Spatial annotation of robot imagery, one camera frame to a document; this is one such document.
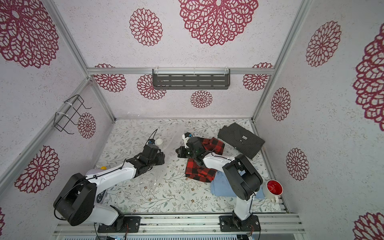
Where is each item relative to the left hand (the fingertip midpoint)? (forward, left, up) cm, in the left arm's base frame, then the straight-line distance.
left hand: (161, 156), depth 91 cm
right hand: (+3, -8, +3) cm, 9 cm away
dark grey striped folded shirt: (+18, -54, -7) cm, 57 cm away
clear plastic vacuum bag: (+19, -1, -9) cm, 21 cm away
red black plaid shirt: (-7, -20, -5) cm, 22 cm away
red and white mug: (-19, -63, -5) cm, 66 cm away
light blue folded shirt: (-16, -35, -5) cm, 39 cm away
